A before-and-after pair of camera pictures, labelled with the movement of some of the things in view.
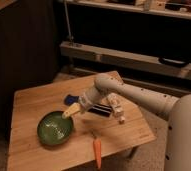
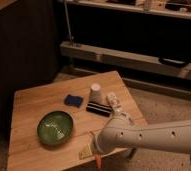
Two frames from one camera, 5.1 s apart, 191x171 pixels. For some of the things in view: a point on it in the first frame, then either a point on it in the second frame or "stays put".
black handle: [173, 62] stays put
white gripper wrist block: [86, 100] -> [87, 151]
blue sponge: [69, 99] stays put
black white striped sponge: [101, 109] stays put
